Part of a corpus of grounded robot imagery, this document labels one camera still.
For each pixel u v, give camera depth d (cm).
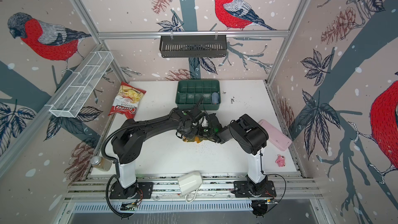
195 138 88
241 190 73
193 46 107
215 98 103
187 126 67
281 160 81
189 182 70
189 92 108
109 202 68
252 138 52
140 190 73
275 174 65
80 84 78
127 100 103
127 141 51
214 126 79
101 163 75
